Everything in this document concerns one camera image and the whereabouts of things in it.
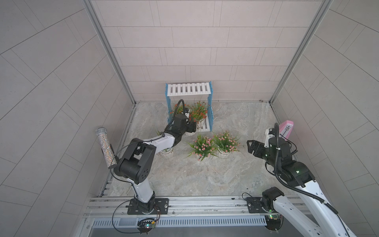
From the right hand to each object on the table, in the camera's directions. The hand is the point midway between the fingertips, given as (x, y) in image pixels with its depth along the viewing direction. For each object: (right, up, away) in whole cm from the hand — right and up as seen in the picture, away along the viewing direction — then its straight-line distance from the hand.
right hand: (251, 143), depth 74 cm
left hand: (-30, +11, +20) cm, 38 cm away
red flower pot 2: (-27, +16, +15) cm, 34 cm away
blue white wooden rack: (-30, +30, +15) cm, 45 cm away
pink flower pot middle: (-24, -3, +3) cm, 25 cm away
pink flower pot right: (-11, -1, +8) cm, 14 cm away
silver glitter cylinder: (-67, -5, -9) cm, 68 cm away
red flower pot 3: (-32, +2, +16) cm, 36 cm away
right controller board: (+9, -36, -6) cm, 37 cm away
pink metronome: (+23, +6, +10) cm, 26 cm away
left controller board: (-51, -35, -9) cm, 62 cm away
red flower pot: (-36, +17, -4) cm, 40 cm away
